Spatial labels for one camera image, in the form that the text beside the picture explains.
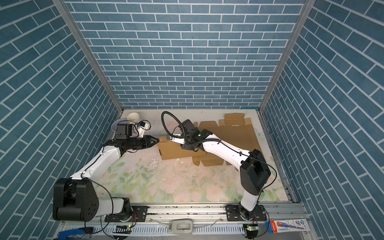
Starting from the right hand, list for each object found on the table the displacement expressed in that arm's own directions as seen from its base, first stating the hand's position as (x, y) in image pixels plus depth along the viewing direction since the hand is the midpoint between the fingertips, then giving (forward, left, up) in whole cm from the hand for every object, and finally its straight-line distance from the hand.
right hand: (183, 136), depth 85 cm
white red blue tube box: (-36, -55, -16) cm, 68 cm away
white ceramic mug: (+19, +40, -8) cm, 45 cm away
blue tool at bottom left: (-48, +41, -14) cm, 64 cm away
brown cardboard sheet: (+20, -34, -16) cm, 43 cm away
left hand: (-4, +14, -1) cm, 15 cm away
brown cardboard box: (-8, +6, -3) cm, 10 cm away
